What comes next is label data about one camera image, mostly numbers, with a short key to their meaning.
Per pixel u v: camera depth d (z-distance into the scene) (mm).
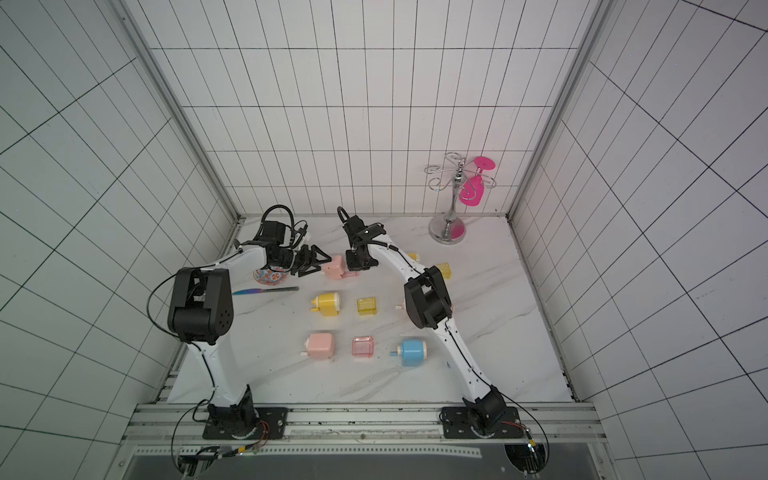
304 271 907
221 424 669
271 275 1004
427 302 644
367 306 930
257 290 951
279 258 807
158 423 752
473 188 1018
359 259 879
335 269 950
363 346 857
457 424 723
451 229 1140
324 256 915
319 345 794
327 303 875
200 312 548
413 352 774
